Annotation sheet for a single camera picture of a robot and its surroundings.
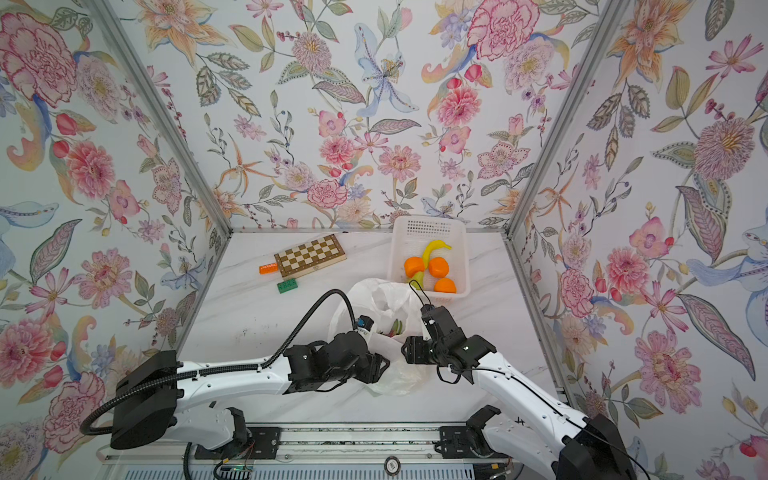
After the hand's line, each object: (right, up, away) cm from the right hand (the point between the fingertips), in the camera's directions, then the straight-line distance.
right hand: (408, 346), depth 82 cm
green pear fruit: (+5, +17, +17) cm, 24 cm away
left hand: (-6, -4, -6) cm, 9 cm away
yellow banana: (+11, +28, +32) cm, 44 cm away
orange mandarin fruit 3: (+13, +15, +17) cm, 26 cm away
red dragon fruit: (-3, +2, +10) cm, 11 cm away
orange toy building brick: (-49, +21, +28) cm, 60 cm away
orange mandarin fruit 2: (+12, +21, +22) cm, 33 cm away
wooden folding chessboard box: (-34, +25, +28) cm, 51 cm away
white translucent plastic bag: (-3, +9, +3) cm, 10 cm away
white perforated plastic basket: (+3, +33, +35) cm, 48 cm away
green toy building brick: (-40, +15, +22) cm, 48 cm away
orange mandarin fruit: (+4, +22, +24) cm, 33 cm away
